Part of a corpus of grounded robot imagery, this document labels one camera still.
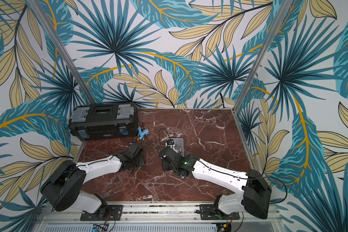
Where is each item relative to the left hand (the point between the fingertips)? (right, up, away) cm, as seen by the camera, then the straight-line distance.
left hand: (141, 162), depth 91 cm
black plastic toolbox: (-30, +26, 0) cm, 40 cm away
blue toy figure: (-2, +17, +10) cm, 19 cm away
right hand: (+16, +4, -12) cm, 20 cm away
